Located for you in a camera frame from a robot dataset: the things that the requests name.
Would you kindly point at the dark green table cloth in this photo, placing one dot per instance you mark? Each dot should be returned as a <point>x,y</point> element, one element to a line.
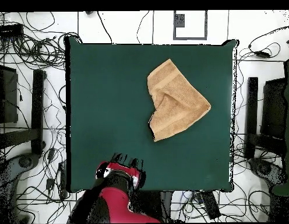
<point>107,105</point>

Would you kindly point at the grey square floor frame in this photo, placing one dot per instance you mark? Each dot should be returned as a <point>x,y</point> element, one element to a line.
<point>174,28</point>

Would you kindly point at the black camera stand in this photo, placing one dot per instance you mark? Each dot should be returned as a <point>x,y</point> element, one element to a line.
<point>251,105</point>
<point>37,105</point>

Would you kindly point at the black power adapter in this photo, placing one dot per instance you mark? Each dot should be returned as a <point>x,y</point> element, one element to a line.
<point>262,54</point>

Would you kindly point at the black power strip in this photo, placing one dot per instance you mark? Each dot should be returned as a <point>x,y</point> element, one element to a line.
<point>9,29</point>

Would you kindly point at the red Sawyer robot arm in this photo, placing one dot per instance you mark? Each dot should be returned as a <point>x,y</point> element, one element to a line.
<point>114,203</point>

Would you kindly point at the tan terry towel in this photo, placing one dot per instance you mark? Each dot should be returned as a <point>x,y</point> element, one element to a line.
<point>177,105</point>

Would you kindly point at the black rectangular box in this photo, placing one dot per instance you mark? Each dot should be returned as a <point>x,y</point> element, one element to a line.
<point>211,205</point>

